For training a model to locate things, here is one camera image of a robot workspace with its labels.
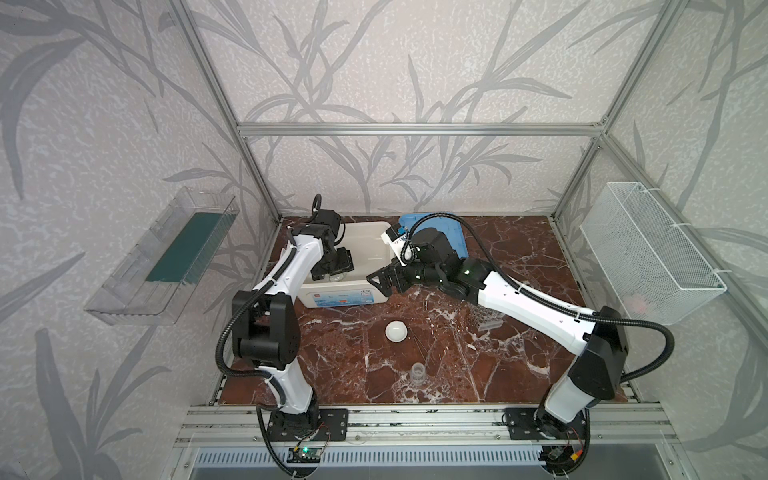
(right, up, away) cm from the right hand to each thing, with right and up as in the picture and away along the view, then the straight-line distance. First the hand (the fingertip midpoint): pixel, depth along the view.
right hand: (381, 259), depth 74 cm
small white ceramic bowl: (+3, -23, +15) cm, 28 cm away
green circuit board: (-19, -47, -2) cm, 51 cm away
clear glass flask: (-15, -6, +13) cm, 20 cm away
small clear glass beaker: (+9, -29, +2) cm, 30 cm away
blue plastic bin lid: (+24, +10, +43) cm, 50 cm away
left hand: (-13, -1, +16) cm, 21 cm away
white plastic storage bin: (-4, +1, +12) cm, 13 cm away
